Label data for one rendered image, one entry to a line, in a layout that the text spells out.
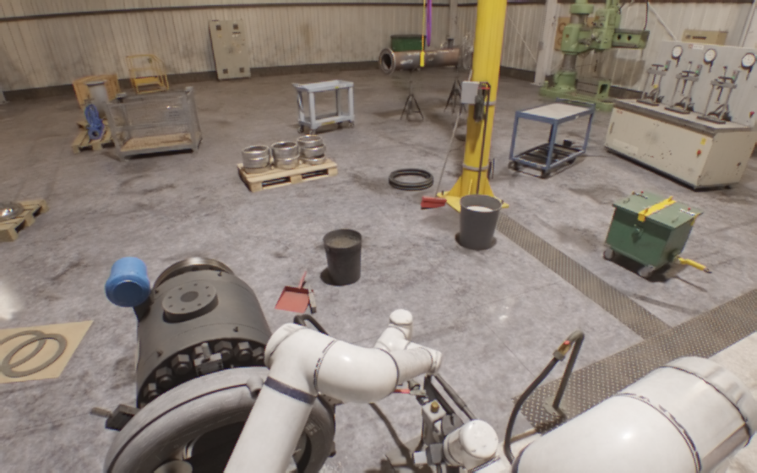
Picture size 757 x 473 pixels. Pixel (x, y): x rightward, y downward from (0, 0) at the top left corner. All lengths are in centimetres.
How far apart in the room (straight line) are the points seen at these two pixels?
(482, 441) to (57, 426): 240
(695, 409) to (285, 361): 69
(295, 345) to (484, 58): 365
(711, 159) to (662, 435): 587
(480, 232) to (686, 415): 317
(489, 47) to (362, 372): 368
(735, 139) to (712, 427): 601
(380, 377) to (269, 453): 27
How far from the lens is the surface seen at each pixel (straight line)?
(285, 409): 87
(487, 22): 417
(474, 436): 101
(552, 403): 250
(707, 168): 630
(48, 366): 332
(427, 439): 190
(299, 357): 87
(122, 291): 183
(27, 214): 571
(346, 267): 306
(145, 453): 134
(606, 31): 1149
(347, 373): 82
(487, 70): 419
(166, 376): 160
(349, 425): 229
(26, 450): 287
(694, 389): 56
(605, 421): 49
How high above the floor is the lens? 189
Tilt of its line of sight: 30 degrees down
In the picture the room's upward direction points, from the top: 1 degrees counter-clockwise
